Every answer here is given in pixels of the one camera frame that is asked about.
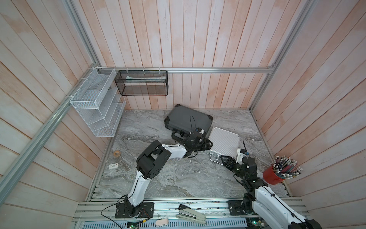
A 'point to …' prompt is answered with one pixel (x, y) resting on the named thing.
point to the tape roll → (116, 153)
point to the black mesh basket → (142, 82)
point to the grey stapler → (187, 213)
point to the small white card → (113, 166)
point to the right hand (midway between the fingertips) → (223, 157)
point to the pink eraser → (162, 222)
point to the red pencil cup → (283, 168)
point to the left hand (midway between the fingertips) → (209, 146)
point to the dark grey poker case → (185, 119)
